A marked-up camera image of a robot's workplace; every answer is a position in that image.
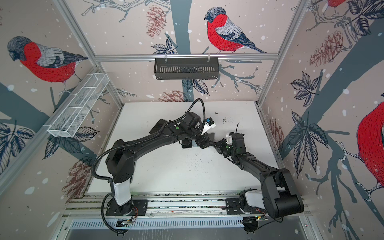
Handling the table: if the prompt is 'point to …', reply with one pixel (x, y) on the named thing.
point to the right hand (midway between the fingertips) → (211, 144)
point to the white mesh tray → (69, 119)
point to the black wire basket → (170, 68)
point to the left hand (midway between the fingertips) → (211, 139)
